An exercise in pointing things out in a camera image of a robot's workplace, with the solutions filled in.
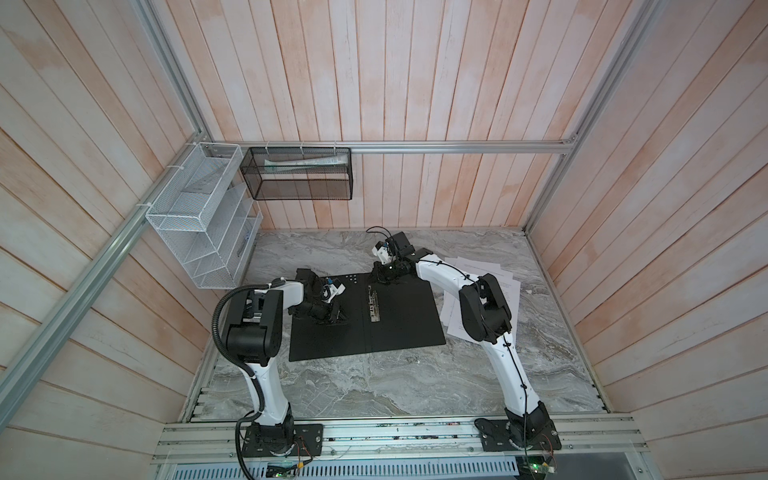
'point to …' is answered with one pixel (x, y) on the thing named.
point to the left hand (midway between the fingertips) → (347, 324)
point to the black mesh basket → (298, 173)
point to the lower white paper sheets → (509, 290)
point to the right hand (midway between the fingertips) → (366, 280)
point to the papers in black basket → (277, 164)
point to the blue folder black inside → (379, 316)
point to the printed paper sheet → (486, 309)
